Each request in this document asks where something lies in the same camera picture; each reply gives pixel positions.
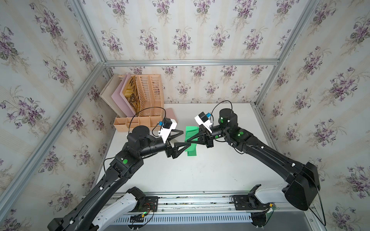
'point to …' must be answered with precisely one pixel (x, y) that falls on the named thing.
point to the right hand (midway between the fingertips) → (190, 141)
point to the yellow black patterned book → (131, 92)
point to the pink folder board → (118, 98)
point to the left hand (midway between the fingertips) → (187, 140)
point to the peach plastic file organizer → (149, 87)
